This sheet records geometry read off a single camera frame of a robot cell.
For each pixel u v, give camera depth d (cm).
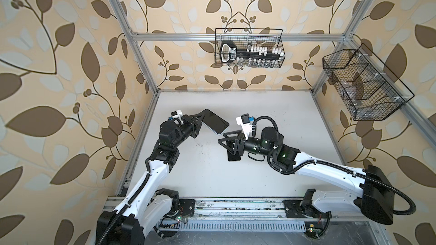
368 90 73
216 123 71
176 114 72
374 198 39
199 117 72
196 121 69
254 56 84
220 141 63
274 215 74
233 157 88
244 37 91
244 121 61
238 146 59
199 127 71
